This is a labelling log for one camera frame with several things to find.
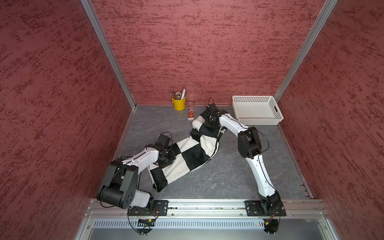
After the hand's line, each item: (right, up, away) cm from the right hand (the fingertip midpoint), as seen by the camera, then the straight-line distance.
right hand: (208, 126), depth 107 cm
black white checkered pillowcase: (-12, -16, -16) cm, 26 cm away
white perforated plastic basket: (+42, +13, +13) cm, 45 cm away
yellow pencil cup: (-23, +17, +9) cm, 30 cm away
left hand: (-23, -22, -19) cm, 37 cm away
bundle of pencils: (-22, +22, -3) cm, 31 cm away
